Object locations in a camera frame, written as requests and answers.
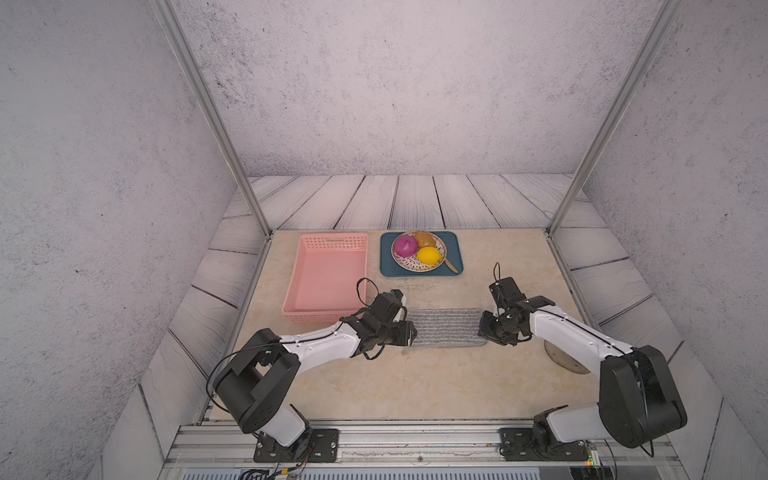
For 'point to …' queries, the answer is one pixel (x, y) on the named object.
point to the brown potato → (424, 239)
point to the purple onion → (405, 245)
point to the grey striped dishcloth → (447, 327)
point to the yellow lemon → (429, 255)
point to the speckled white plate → (412, 263)
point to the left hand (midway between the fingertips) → (416, 335)
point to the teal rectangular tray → (454, 254)
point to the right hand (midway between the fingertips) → (484, 332)
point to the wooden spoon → (450, 266)
